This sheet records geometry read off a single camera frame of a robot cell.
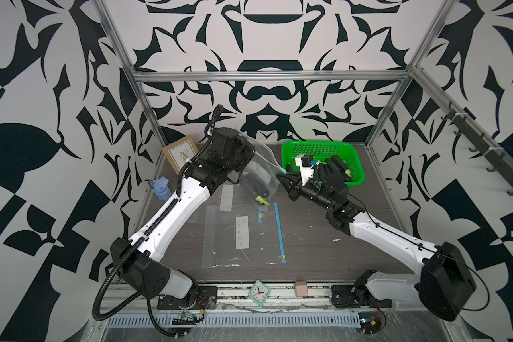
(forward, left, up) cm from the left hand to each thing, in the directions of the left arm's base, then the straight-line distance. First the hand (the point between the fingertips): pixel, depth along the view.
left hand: (255, 141), depth 72 cm
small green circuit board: (-45, +23, -33) cm, 61 cm away
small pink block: (-38, -15, -35) cm, 54 cm away
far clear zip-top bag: (-4, +12, -35) cm, 38 cm away
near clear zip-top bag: (-17, +6, -36) cm, 41 cm away
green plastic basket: (+28, -37, -36) cm, 59 cm away
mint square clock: (-39, 0, -34) cm, 52 cm away
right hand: (-8, -7, -7) cm, 13 cm away
